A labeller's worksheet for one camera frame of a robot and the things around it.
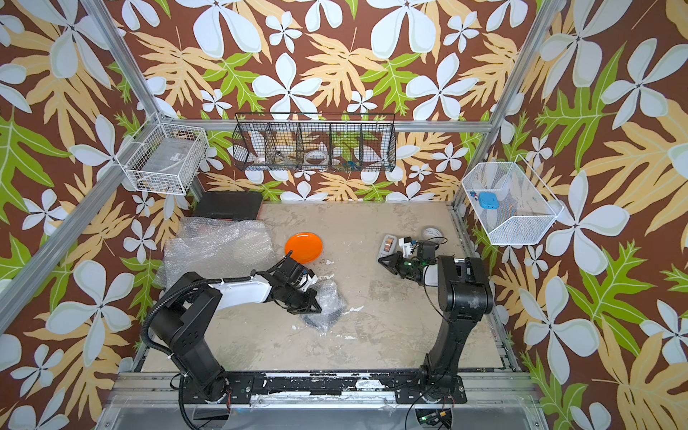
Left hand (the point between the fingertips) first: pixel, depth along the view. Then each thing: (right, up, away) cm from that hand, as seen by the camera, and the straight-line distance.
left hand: (323, 307), depth 89 cm
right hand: (+20, +15, +9) cm, 27 cm away
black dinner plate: (+3, -2, -2) cm, 4 cm away
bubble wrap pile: (-43, +19, +15) cm, 49 cm away
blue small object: (+54, +36, -3) cm, 65 cm away
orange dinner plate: (-7, +19, +16) cm, 26 cm away
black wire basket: (-4, +59, +9) cm, 60 cm away
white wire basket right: (+61, +33, -12) cm, 70 cm away
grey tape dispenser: (+24, +20, +12) cm, 34 cm away
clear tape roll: (+43, +25, +19) cm, 54 cm away
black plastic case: (-41, +37, +30) cm, 63 cm away
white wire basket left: (-51, +50, -3) cm, 72 cm away
